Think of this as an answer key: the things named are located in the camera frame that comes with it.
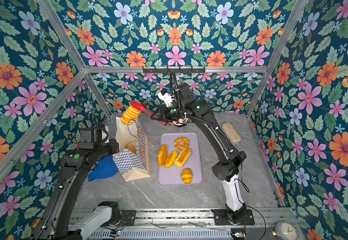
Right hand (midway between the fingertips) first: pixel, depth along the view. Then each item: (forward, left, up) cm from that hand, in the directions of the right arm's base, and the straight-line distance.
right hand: (153, 115), depth 66 cm
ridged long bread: (+4, +13, -4) cm, 14 cm away
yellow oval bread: (-3, -5, -35) cm, 36 cm away
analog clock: (-40, -60, -35) cm, 80 cm away
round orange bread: (+4, +21, -33) cm, 39 cm away
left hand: (-6, +18, -11) cm, 22 cm away
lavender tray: (-12, -6, -40) cm, 42 cm away
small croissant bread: (-13, -15, -35) cm, 41 cm away
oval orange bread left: (-2, 0, -33) cm, 33 cm away
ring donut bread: (+7, -9, -36) cm, 38 cm away
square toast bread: (-2, -12, -35) cm, 37 cm away
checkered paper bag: (-12, +11, -19) cm, 25 cm away
